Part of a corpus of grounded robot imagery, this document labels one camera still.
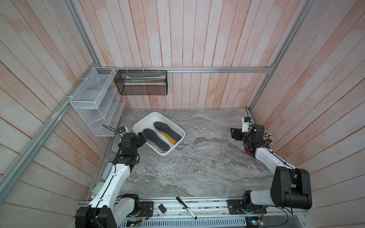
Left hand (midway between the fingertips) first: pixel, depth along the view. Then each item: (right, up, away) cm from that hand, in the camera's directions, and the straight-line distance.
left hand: (135, 137), depth 84 cm
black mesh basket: (-2, +40, +23) cm, 46 cm away
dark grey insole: (+7, -1, +14) cm, 16 cm away
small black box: (+17, -37, -9) cm, 42 cm away
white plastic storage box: (+12, +13, +25) cm, 30 cm away
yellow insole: (+10, -8, +12) cm, 17 cm away
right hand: (+64, +6, +7) cm, 64 cm away
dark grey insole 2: (+14, +6, +20) cm, 25 cm away
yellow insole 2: (+19, -2, +15) cm, 25 cm away
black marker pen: (+30, -36, -11) cm, 48 cm away
